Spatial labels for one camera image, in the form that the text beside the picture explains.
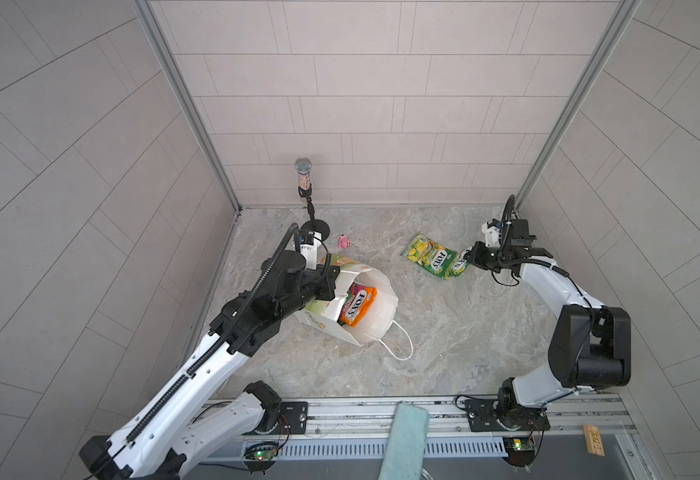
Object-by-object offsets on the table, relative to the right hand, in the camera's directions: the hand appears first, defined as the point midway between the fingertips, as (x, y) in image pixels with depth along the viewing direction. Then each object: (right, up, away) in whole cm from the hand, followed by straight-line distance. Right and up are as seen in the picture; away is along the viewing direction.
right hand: (464, 251), depth 90 cm
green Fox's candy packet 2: (-2, -3, -3) cm, 5 cm away
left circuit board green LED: (-53, -43, -25) cm, 73 cm away
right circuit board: (+6, -44, -22) cm, 50 cm away
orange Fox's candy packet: (-32, -14, -6) cm, 36 cm away
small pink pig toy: (-38, +2, +13) cm, 40 cm away
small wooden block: (+22, -41, -23) cm, 52 cm away
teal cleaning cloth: (-21, -42, -23) cm, 52 cm away
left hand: (-34, -2, -24) cm, 42 cm away
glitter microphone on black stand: (-48, +25, -4) cm, 54 cm away
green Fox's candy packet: (-9, -2, +10) cm, 13 cm away
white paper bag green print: (-27, -19, -10) cm, 35 cm away
